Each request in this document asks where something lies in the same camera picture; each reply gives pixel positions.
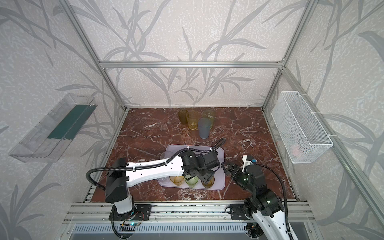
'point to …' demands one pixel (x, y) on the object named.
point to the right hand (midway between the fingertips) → (225, 163)
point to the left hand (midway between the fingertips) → (208, 170)
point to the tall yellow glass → (192, 117)
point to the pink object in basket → (295, 151)
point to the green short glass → (191, 182)
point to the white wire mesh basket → (301, 137)
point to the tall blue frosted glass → (204, 125)
